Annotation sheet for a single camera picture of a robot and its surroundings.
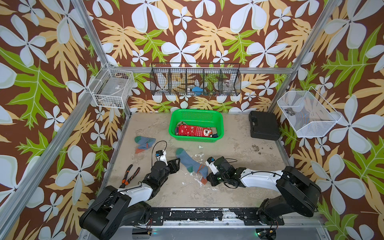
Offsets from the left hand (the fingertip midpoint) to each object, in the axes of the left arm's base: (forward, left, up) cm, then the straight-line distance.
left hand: (177, 158), depth 88 cm
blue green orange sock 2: (-6, -14, -4) cm, 16 cm away
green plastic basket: (+26, -11, -1) cm, 28 cm away
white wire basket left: (+30, +38, +27) cm, 56 cm away
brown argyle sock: (+29, 0, -2) cm, 29 cm away
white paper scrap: (+12, -14, -7) cm, 20 cm away
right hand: (-10, -17, -7) cm, 20 cm away
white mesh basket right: (+16, -74, +21) cm, 78 cm away
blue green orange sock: (+14, +24, -5) cm, 28 cm away
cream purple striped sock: (+22, -25, -3) cm, 33 cm away
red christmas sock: (+23, -6, -2) cm, 24 cm away
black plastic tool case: (+27, -61, -1) cm, 67 cm away
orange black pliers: (-12, +31, -6) cm, 34 cm away
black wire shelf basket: (+46, +6, +24) cm, 52 cm away
